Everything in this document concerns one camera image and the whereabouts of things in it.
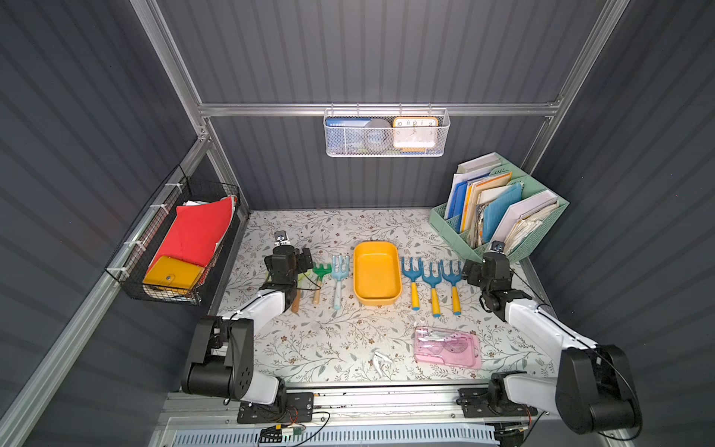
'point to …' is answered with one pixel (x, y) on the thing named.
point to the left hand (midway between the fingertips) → (287, 250)
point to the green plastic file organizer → (446, 230)
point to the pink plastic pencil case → (450, 346)
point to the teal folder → (495, 209)
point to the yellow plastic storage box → (377, 275)
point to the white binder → (521, 209)
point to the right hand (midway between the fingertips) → (492, 267)
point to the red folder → (195, 233)
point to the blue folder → (458, 199)
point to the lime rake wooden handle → (296, 304)
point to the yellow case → (170, 272)
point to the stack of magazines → (482, 196)
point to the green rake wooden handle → (317, 293)
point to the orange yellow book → (473, 190)
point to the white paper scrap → (378, 359)
